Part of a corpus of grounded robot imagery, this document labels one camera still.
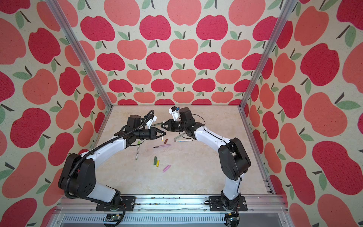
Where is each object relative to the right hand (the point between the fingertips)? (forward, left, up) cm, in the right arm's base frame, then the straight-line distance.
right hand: (164, 125), depth 83 cm
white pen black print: (+2, -11, -20) cm, 23 cm away
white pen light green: (-8, +19, -20) cm, 29 cm away
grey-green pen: (+7, -9, -21) cm, 24 cm away
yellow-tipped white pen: (-5, 0, -2) cm, 5 cm away
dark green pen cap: (-14, +5, -20) cm, 25 cm away
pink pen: (-3, +3, -19) cm, 20 cm away
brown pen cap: (0, +1, -18) cm, 18 cm away
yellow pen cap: (-16, +3, -20) cm, 26 cm away
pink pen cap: (-19, -2, -20) cm, 28 cm away
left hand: (-6, -2, -2) cm, 6 cm away
